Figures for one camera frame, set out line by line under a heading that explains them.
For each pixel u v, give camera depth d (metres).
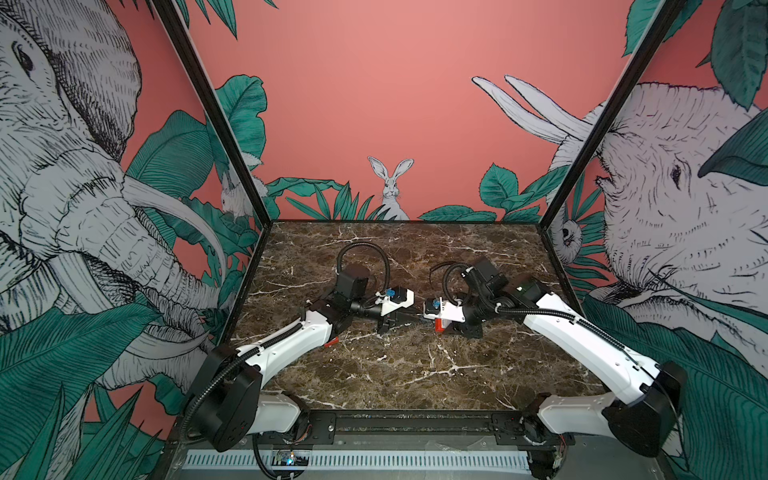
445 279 0.61
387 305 0.65
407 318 0.71
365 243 0.58
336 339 0.62
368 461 0.70
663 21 0.70
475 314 0.62
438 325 0.72
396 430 0.75
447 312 0.63
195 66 0.77
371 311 0.67
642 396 0.40
